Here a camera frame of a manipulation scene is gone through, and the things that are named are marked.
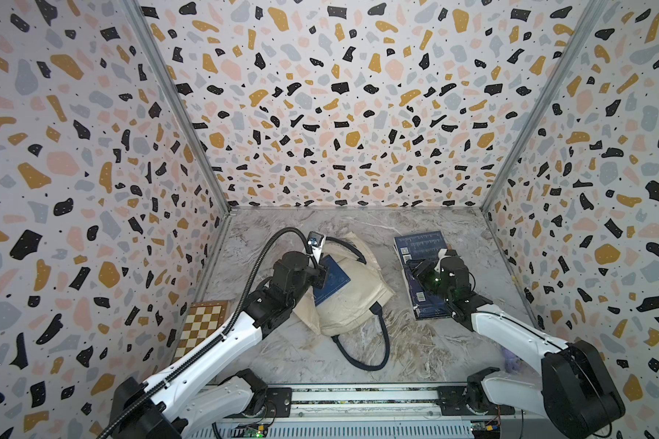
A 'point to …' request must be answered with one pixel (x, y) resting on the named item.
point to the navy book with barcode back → (420, 246)
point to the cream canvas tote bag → (366, 290)
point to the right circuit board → (486, 429)
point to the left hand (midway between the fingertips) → (323, 252)
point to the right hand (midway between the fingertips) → (409, 263)
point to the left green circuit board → (252, 431)
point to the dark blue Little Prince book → (425, 305)
